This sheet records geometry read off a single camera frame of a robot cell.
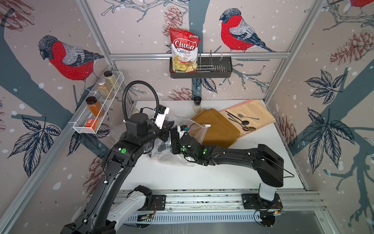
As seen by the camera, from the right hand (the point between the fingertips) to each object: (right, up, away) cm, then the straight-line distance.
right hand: (167, 144), depth 78 cm
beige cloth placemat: (+59, +14, +33) cm, 69 cm away
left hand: (+6, +14, -13) cm, 20 cm away
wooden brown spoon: (+56, +6, +23) cm, 61 cm away
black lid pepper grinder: (+18, +26, +29) cm, 43 cm away
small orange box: (-34, +12, -11) cm, 38 cm away
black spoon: (+53, +10, +29) cm, 61 cm away
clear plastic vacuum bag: (-1, -1, -13) cm, 13 cm away
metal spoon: (+52, +14, +32) cm, 63 cm away
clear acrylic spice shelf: (-39, +15, -5) cm, 42 cm away
